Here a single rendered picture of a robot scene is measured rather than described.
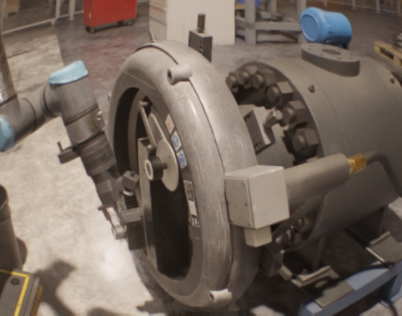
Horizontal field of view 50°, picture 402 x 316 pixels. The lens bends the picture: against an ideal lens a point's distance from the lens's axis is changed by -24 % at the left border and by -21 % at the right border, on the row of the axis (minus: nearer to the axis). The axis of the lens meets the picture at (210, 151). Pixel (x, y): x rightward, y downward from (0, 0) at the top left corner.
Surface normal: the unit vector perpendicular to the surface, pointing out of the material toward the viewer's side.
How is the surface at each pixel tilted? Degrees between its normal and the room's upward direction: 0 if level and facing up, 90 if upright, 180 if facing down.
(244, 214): 90
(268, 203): 68
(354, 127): 53
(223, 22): 90
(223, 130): 48
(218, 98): 37
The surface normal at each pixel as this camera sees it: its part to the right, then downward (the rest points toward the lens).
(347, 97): 0.29, -0.50
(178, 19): 0.37, 0.40
